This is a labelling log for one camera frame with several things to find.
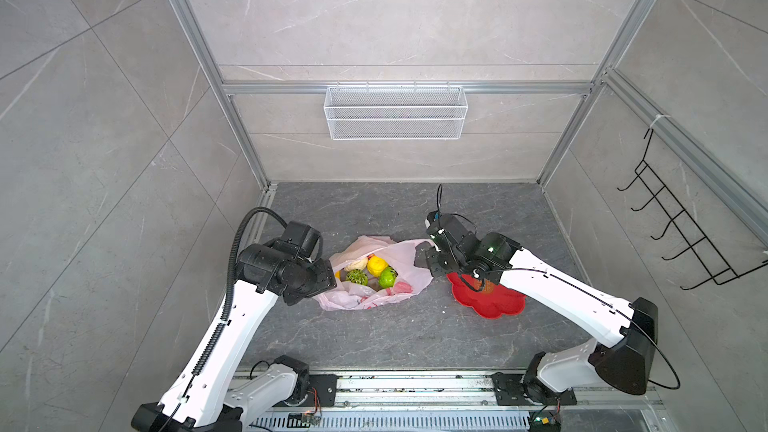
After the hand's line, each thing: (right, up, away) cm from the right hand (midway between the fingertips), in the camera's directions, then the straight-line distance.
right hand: (431, 254), depth 77 cm
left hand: (-27, -5, -7) cm, 28 cm away
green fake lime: (-12, -9, +9) cm, 17 cm away
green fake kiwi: (-21, -8, +10) cm, 25 cm away
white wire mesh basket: (-11, +45, +23) cm, 52 cm away
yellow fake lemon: (-15, -6, +13) cm, 21 cm away
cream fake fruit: (-21, -5, +13) cm, 25 cm away
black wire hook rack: (+57, 0, -17) cm, 59 cm away
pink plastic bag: (-5, -6, +2) cm, 8 cm away
